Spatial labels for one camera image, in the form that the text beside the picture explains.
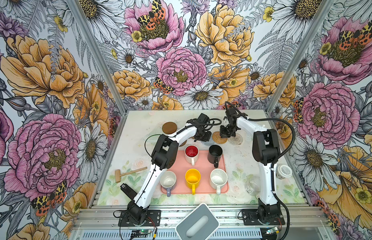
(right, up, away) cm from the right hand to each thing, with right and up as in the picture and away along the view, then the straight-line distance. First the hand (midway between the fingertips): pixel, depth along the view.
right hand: (222, 139), depth 102 cm
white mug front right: (-5, -20, -16) cm, 26 cm away
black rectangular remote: (-53, -24, -24) cm, 63 cm away
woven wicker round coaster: (-3, 0, +2) cm, 4 cm away
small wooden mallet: (-63, -19, -15) cm, 67 cm away
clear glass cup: (+13, -23, -19) cm, 33 cm away
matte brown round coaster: (-37, +8, +10) cm, 39 cm away
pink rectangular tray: (-14, -15, -11) cm, 23 cm away
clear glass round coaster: (+11, -1, +2) cm, 11 cm away
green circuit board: (-44, -40, -31) cm, 67 cm away
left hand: (-11, -2, 0) cm, 11 cm away
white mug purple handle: (-34, -21, -18) cm, 44 cm away
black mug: (-7, -8, -10) cm, 15 cm away
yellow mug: (-20, -20, -16) cm, 33 cm away
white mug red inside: (-21, -8, -8) cm, 24 cm away
